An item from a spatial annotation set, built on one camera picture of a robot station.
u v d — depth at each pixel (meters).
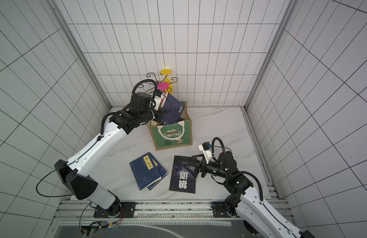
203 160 0.63
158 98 0.64
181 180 0.81
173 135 0.89
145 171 0.84
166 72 0.98
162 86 0.90
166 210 0.74
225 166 0.53
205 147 0.63
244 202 0.51
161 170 0.84
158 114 0.63
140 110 0.55
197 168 0.60
